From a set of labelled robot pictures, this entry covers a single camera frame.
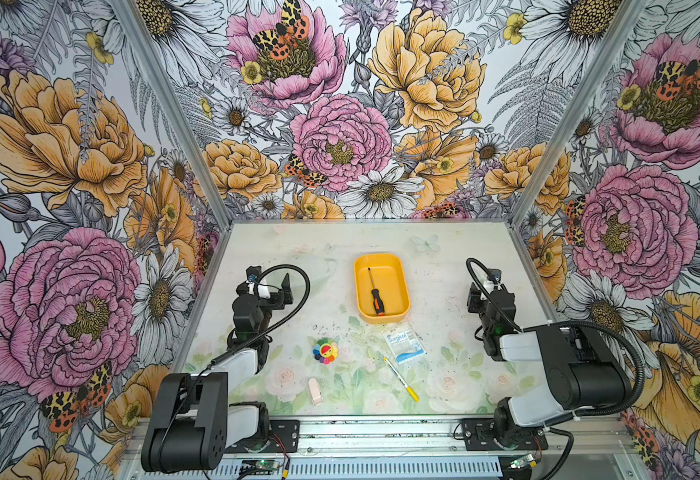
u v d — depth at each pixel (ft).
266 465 2.31
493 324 2.40
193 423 1.37
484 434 2.43
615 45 2.50
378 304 3.16
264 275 2.36
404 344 2.93
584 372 1.49
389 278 3.46
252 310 2.17
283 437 2.42
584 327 1.65
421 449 2.44
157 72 2.64
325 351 2.86
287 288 2.65
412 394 2.66
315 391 2.56
